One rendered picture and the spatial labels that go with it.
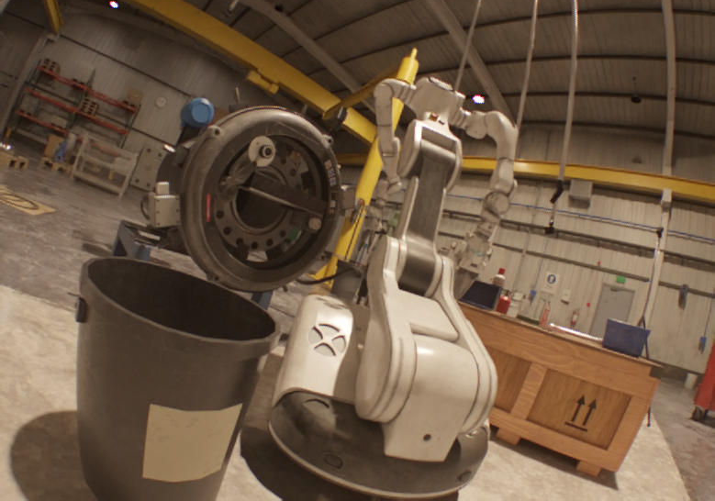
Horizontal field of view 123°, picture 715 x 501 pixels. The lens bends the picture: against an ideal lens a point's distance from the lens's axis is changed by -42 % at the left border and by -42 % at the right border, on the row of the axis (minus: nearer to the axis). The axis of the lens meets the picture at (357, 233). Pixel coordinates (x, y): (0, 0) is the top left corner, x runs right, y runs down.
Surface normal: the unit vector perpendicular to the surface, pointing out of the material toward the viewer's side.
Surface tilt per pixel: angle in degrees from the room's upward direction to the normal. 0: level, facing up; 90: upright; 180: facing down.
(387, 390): 87
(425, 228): 77
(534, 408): 90
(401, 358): 48
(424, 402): 90
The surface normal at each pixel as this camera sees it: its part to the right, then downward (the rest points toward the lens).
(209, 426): 0.70, 0.26
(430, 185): 0.22, -0.24
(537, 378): -0.60, -0.27
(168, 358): 0.48, 0.16
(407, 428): 0.04, -0.07
